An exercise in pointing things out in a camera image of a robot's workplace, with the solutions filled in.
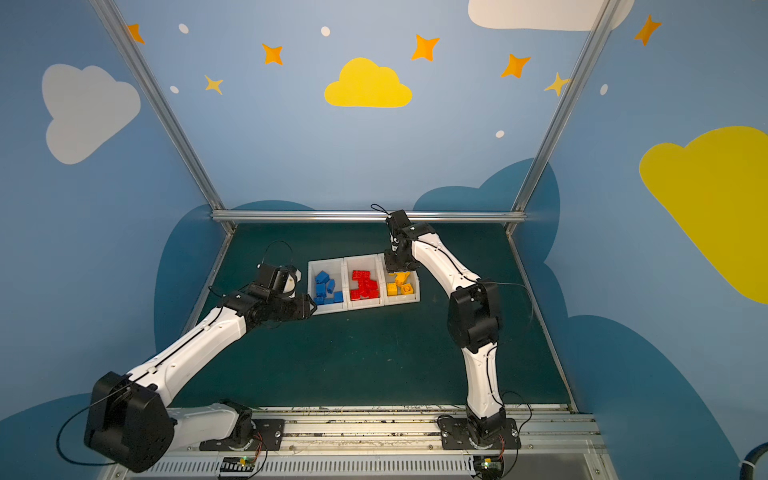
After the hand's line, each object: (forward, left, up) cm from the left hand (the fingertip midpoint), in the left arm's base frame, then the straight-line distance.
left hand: (308, 304), depth 85 cm
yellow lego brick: (+11, -24, -8) cm, 28 cm away
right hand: (+15, -25, 0) cm, 30 cm away
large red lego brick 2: (+13, -16, -11) cm, 23 cm away
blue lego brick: (+17, 0, -10) cm, 19 cm away
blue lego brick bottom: (+12, 0, -11) cm, 16 cm away
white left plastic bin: (+21, -4, -10) cm, 24 cm away
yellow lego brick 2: (+12, -29, -9) cm, 33 cm away
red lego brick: (+11, -12, -11) cm, 20 cm away
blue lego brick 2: (+14, -3, -11) cm, 18 cm away
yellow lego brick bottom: (+17, -28, -10) cm, 34 cm away
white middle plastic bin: (+21, -16, -7) cm, 28 cm away
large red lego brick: (+18, -13, -11) cm, 25 cm away
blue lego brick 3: (+9, -6, -10) cm, 15 cm away
